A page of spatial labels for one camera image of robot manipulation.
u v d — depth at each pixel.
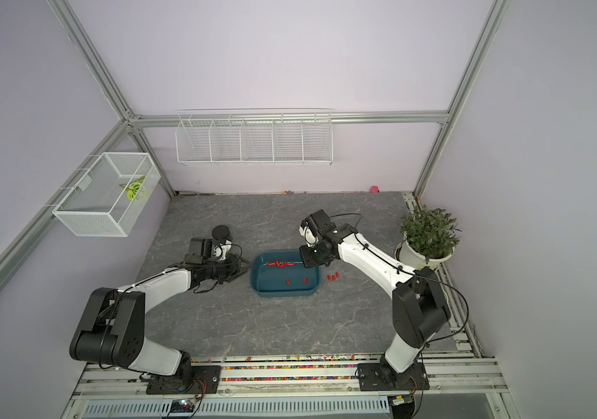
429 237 0.81
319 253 0.71
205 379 0.73
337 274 0.96
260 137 1.01
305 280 0.94
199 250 0.74
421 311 0.45
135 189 0.82
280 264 0.97
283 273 0.94
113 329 0.44
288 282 0.92
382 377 0.65
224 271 0.80
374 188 1.24
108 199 0.82
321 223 0.68
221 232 1.02
